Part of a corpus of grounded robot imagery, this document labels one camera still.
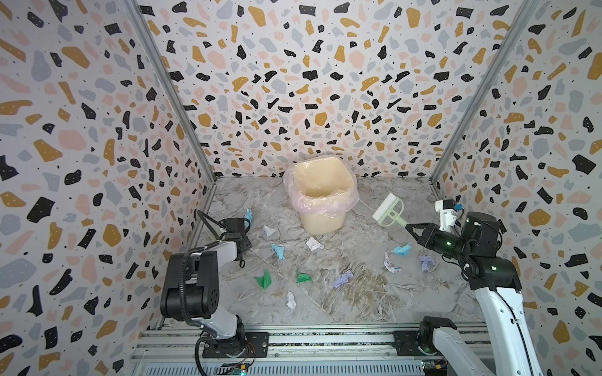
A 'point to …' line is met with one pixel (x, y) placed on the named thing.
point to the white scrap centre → (313, 244)
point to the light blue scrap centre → (279, 250)
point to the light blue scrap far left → (248, 215)
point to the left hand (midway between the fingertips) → (238, 240)
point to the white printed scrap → (389, 265)
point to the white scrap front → (291, 302)
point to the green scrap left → (266, 281)
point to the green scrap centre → (302, 277)
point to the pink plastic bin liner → (328, 204)
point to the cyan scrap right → (402, 251)
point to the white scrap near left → (268, 231)
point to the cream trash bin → (316, 176)
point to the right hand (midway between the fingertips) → (406, 223)
